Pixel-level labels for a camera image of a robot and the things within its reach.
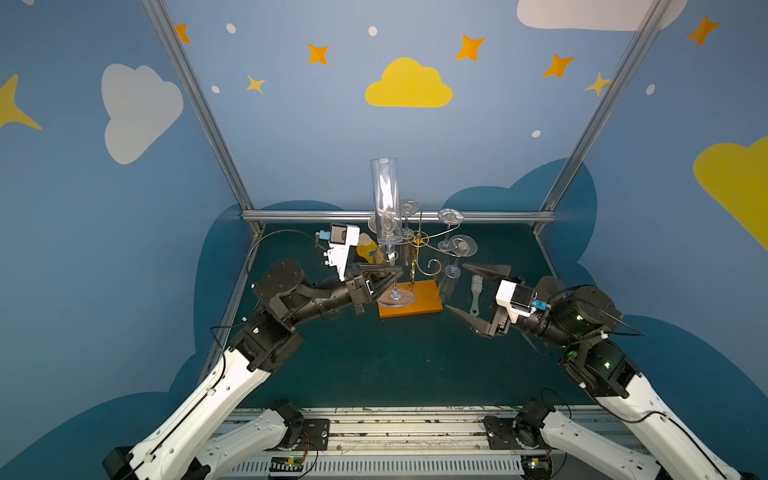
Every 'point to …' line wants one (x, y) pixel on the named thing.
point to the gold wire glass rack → (416, 238)
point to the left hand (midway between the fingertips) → (397, 266)
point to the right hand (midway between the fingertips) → (464, 277)
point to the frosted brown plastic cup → (548, 286)
